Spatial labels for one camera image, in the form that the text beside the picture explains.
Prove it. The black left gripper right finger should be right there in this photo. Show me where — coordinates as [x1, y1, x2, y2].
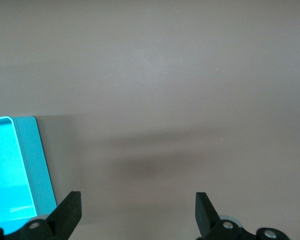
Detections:
[195, 191, 291, 240]

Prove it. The turquoise plastic bin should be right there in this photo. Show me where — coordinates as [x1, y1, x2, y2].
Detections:
[0, 116, 58, 226]

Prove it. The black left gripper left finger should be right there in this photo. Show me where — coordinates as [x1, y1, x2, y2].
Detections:
[0, 191, 82, 240]

